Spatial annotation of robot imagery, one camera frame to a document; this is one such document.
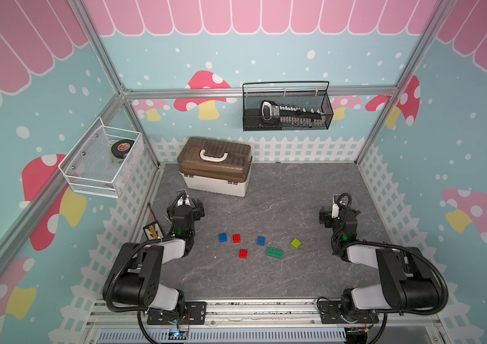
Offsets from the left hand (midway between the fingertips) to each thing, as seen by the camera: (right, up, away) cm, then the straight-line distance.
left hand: (188, 204), depth 92 cm
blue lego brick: (+15, -14, -1) cm, 21 cm away
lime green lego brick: (+46, -16, -3) cm, 49 cm away
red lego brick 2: (+24, -20, -5) cm, 32 cm away
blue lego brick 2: (+32, -16, 0) cm, 35 cm away
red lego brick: (+21, -15, -1) cm, 26 cm away
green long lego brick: (+37, -19, -5) cm, 42 cm away
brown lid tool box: (+12, +17, -1) cm, 20 cm away
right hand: (+64, -1, 0) cm, 64 cm away
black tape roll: (-21, +22, -13) cm, 33 cm away
